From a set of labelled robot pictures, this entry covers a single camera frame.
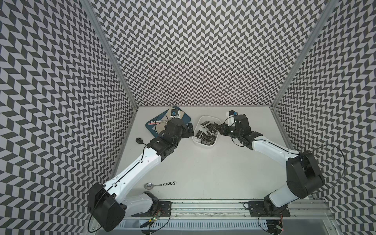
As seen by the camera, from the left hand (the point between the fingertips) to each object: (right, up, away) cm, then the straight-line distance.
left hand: (183, 126), depth 77 cm
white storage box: (+14, -5, +25) cm, 29 cm away
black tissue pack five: (+15, -11, +17) cm, 25 cm away
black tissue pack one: (+13, 0, +24) cm, 28 cm away
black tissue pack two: (+11, -7, +19) cm, 23 cm away
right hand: (+19, -3, +10) cm, 22 cm away
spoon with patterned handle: (-18, -32, +1) cm, 37 cm away
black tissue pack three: (+17, -2, +11) cm, 21 cm away
